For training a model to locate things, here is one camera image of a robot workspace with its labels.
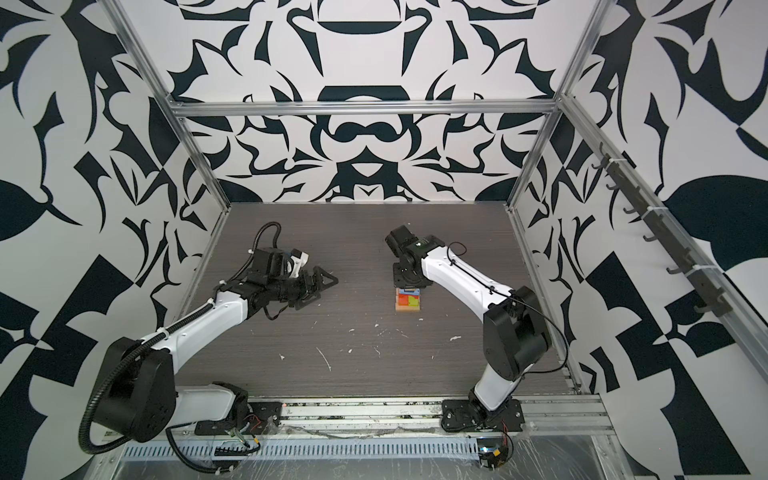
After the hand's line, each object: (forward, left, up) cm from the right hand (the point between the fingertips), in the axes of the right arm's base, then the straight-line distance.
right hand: (408, 279), depth 87 cm
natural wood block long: (-4, 0, -9) cm, 10 cm away
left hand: (-3, +21, +3) cm, 22 cm away
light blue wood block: (-2, -3, -4) cm, 5 cm away
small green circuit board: (-41, -18, -14) cm, 47 cm away
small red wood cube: (-1, 0, -7) cm, 7 cm away
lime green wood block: (-3, -2, -9) cm, 9 cm away
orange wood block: (-2, +1, -9) cm, 10 cm away
